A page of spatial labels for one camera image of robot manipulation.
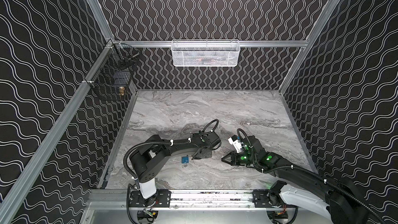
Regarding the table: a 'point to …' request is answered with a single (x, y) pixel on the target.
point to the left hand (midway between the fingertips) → (210, 157)
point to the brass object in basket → (122, 90)
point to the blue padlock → (185, 159)
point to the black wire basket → (113, 76)
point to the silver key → (184, 165)
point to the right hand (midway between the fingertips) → (222, 160)
